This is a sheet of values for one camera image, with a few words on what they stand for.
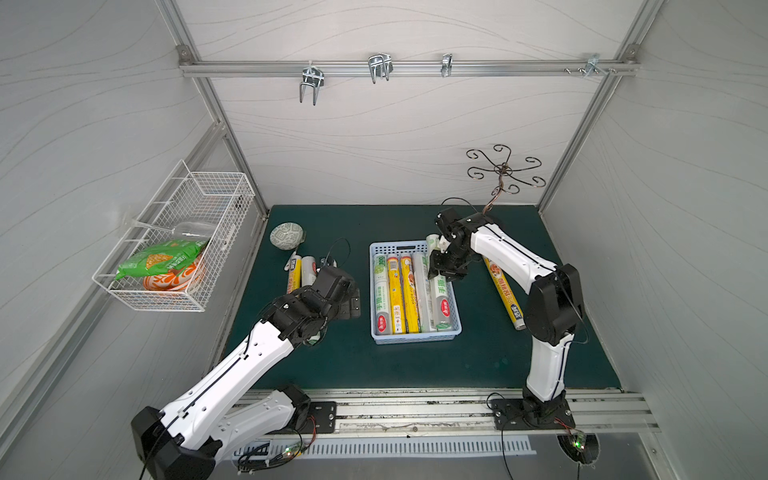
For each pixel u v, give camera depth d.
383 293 0.91
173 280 0.62
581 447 0.72
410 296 0.92
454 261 0.76
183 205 0.74
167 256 0.55
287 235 1.11
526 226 1.16
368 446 0.70
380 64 0.76
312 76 0.78
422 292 0.92
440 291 0.82
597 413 0.77
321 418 0.74
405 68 0.79
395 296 0.93
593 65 0.77
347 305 0.66
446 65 0.78
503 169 0.88
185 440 0.37
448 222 0.74
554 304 0.50
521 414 0.72
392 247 1.01
